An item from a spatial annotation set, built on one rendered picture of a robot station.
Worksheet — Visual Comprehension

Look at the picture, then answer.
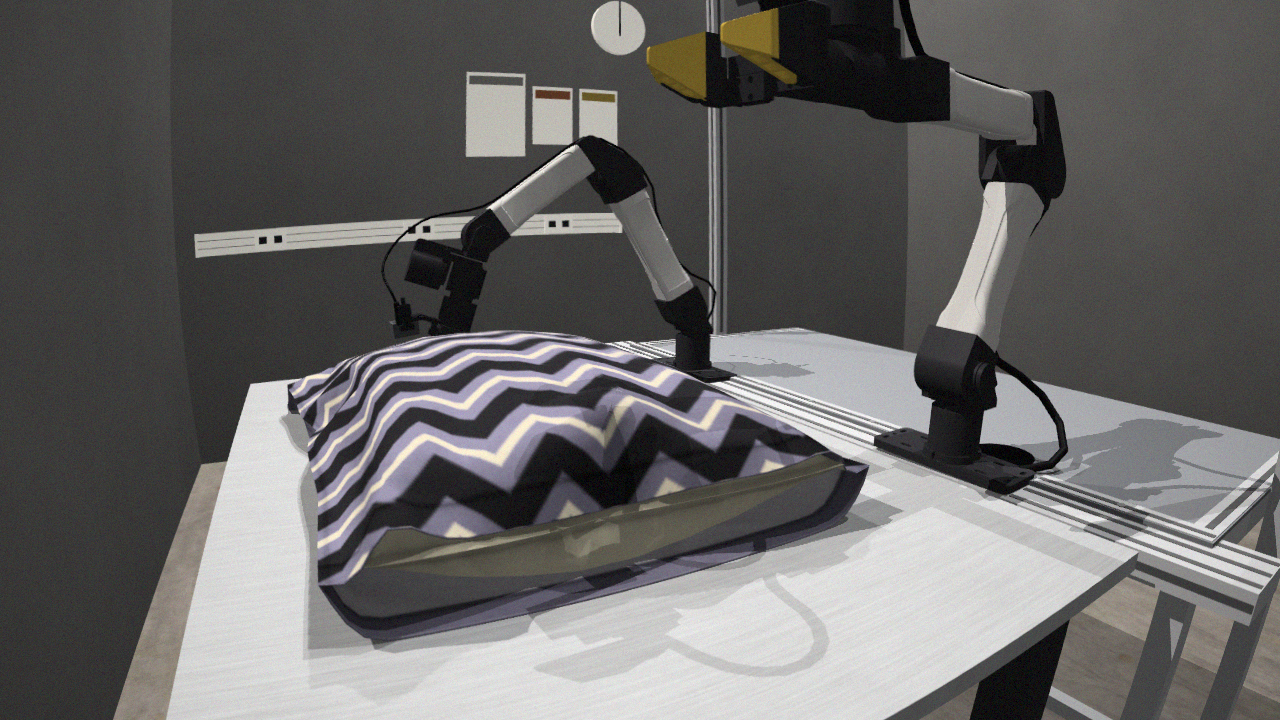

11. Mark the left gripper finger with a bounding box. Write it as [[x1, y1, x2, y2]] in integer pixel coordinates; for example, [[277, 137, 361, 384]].
[[721, 8, 797, 85], [646, 31, 707, 101]]

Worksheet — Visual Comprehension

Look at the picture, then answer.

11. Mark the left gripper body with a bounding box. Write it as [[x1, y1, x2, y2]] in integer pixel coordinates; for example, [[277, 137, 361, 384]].
[[660, 0, 847, 108]]

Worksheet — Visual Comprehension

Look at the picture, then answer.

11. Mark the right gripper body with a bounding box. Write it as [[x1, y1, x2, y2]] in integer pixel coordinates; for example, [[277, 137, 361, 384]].
[[426, 295, 477, 337]]

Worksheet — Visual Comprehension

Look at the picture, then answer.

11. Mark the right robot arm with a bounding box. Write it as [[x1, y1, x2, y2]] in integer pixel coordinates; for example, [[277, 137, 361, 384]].
[[404, 135, 737, 383]]

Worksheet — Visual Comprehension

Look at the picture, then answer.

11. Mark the cream pillow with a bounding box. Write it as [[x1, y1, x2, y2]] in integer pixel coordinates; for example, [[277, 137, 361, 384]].
[[364, 454, 844, 577]]

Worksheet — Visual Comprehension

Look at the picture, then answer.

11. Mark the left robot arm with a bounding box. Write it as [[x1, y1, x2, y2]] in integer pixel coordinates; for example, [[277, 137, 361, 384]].
[[817, 0, 1066, 495]]

